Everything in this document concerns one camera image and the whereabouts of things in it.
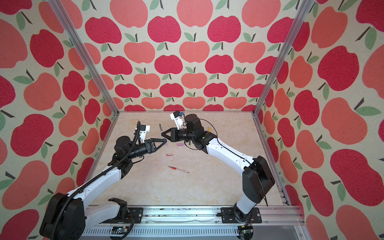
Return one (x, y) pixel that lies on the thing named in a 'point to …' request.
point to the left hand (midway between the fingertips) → (167, 144)
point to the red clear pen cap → (168, 155)
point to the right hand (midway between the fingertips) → (165, 133)
